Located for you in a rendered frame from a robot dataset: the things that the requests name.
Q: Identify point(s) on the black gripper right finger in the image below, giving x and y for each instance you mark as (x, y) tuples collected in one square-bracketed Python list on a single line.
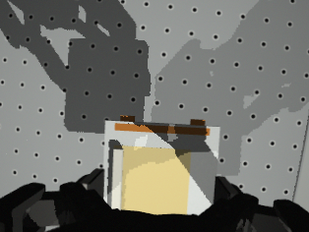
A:
[(233, 211)]

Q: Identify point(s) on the grey perforated base plate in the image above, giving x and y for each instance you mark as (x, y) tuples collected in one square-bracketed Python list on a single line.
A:
[(66, 66)]

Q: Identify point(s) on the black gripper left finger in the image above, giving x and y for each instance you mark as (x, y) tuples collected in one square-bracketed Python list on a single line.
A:
[(30, 208)]

